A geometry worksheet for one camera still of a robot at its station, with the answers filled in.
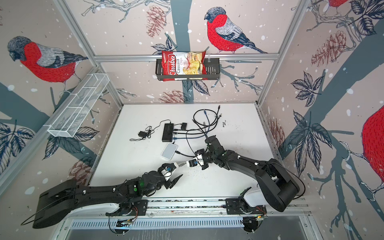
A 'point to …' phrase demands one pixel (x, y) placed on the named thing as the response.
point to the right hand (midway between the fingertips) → (188, 161)
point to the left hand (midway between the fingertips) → (177, 170)
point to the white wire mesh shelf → (71, 115)
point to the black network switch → (167, 132)
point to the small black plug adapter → (184, 126)
